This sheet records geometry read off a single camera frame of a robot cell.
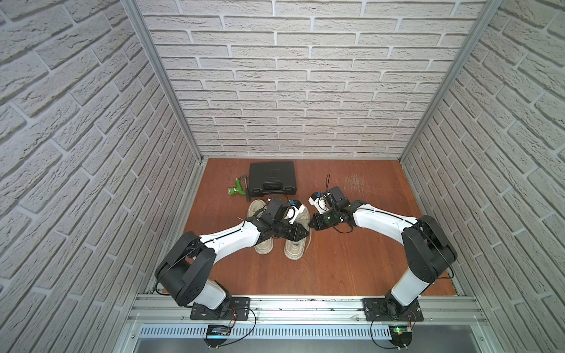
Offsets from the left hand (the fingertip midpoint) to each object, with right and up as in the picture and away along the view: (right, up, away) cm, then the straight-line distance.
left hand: (310, 232), depth 82 cm
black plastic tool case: (-17, +21, +25) cm, 37 cm away
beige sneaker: (-24, +8, +13) cm, 28 cm away
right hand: (+2, +2, +7) cm, 8 cm away
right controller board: (+29, -31, -11) cm, 44 cm away
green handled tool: (-35, +14, +21) cm, 44 cm away
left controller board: (-31, -29, -12) cm, 44 cm away
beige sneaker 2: (-6, -6, -1) cm, 9 cm away
